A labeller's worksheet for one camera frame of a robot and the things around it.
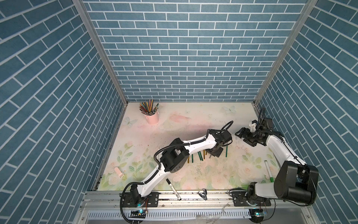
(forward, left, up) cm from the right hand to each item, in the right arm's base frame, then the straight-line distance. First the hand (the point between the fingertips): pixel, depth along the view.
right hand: (241, 136), depth 88 cm
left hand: (-9, +14, -11) cm, 20 cm away
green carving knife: (-5, +7, -11) cm, 15 cm away
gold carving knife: (-9, +23, -10) cm, 27 cm away
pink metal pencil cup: (+13, +62, -5) cm, 63 cm away
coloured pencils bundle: (+16, +66, +4) cm, 68 cm away
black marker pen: (-34, +38, -10) cm, 52 cm away
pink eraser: (-26, +73, -7) cm, 78 cm away
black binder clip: (-33, +23, -10) cm, 42 cm away
